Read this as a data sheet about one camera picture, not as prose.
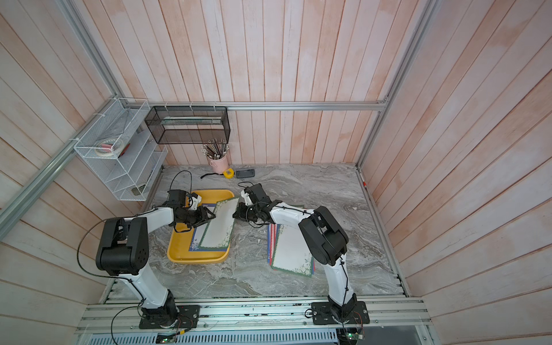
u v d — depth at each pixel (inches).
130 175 30.8
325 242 20.5
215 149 45.0
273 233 37.1
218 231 36.1
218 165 44.1
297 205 25.5
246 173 46.3
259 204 29.4
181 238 36.2
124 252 19.2
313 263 33.6
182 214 31.4
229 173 45.1
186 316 28.8
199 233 36.5
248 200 33.7
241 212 32.2
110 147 27.0
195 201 36.1
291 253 34.7
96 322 28.9
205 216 34.5
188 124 40.4
